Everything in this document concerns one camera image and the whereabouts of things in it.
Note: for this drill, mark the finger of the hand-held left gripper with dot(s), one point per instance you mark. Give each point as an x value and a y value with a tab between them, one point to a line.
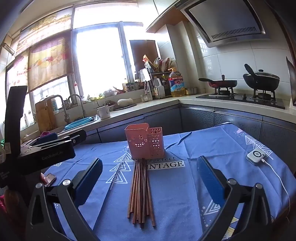
47	138
76	136

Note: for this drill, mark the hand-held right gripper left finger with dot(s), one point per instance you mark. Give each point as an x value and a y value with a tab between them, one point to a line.
89	183

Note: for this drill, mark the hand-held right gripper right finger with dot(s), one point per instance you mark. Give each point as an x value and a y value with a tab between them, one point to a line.
209	183

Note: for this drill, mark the bunch of wooden chopsticks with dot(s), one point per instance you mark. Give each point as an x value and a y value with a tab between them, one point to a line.
141	197

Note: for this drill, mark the pink plastic utensil holder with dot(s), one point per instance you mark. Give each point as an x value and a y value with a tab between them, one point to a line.
136	139

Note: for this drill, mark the person's left hand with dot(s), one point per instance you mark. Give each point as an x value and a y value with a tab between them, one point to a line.
13	199

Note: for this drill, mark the pink cloth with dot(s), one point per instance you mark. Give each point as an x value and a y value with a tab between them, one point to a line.
45	134

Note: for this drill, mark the blue plastic basin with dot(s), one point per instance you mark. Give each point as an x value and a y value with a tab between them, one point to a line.
77	122

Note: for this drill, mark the wooden cutting board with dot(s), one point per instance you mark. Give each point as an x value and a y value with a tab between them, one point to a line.
45	118

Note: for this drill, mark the smartphone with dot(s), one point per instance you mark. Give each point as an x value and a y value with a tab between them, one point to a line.
50	179

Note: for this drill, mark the steel kitchen faucet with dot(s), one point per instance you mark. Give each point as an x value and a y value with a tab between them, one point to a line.
82	107
65	110

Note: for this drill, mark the blue printed tablecloth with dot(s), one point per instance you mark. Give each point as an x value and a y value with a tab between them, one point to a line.
175	192

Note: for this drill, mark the white mug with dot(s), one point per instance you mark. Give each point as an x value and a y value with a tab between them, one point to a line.
103	113

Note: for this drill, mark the patterned ceramic bowl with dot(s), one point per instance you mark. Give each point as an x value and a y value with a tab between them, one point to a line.
111	107

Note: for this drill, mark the white bottle with red cap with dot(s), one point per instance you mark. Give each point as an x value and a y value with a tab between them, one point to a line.
76	90

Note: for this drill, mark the round dark mat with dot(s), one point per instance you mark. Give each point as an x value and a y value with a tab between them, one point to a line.
126	107

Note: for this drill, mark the white daikon radish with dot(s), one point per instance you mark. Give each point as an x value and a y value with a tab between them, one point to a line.
124	102

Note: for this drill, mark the narrow printed window blind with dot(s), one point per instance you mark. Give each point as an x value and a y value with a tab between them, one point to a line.
17	71

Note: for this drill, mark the large printed window blind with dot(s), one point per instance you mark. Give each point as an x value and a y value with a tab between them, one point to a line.
49	64

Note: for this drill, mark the small glass jar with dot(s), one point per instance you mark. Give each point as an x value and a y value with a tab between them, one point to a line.
144	98

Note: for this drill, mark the grey kitchen base cabinets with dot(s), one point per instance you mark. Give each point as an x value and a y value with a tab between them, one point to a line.
161	118

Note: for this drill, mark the black gas stove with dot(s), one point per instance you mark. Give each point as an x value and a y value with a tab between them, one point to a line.
238	98

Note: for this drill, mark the kitchen cleaver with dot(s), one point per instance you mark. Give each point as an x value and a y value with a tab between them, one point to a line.
145	74

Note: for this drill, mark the small metal pot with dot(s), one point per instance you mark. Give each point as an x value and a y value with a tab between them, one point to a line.
191	90

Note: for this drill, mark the white plastic jug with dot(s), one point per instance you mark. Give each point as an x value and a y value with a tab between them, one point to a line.
158	90

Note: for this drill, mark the red frying pan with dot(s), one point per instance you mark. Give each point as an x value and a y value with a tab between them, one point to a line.
223	83

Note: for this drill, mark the cooking oil bottle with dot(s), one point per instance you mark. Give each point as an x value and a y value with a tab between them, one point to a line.
177	85

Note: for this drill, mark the black seasoning rack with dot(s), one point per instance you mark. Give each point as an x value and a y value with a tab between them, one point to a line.
165	81

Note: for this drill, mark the dark brown board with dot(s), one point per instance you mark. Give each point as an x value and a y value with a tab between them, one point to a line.
144	53

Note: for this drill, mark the wide printed window blind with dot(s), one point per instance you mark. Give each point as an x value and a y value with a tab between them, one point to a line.
44	25

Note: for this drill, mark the snack bags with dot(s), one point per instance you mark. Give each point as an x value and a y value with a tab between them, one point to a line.
161	63

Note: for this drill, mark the black wok with lid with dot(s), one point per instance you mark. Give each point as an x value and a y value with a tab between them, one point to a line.
261	81

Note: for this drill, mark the steel range hood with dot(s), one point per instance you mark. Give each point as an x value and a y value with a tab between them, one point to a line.
226	20

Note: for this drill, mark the wall cabinet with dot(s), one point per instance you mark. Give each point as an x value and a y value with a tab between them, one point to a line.
166	16

